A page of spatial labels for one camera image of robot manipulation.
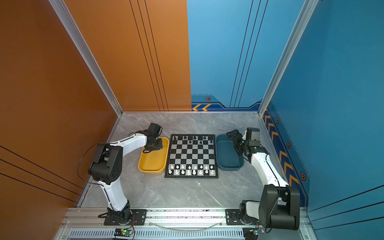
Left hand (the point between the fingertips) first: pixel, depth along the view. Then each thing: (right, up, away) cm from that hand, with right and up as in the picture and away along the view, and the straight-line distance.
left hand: (158, 145), depth 99 cm
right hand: (+44, +6, -13) cm, 46 cm away
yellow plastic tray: (0, -10, -7) cm, 12 cm away
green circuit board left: (-10, -38, -28) cm, 48 cm away
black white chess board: (+23, -6, -5) cm, 24 cm away
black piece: (+31, +5, +3) cm, 32 cm away
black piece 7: (+18, +5, +3) cm, 19 cm away
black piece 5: (+10, +4, +3) cm, 12 cm away
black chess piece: (+35, +2, 0) cm, 35 cm away
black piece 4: (+24, +5, +3) cm, 25 cm away
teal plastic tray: (+45, -8, -5) cm, 46 cm away
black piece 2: (+28, +2, 0) cm, 28 cm away
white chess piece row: (+22, -13, -12) cm, 29 cm away
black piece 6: (+14, +5, +3) cm, 15 cm away
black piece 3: (+28, +4, +3) cm, 29 cm away
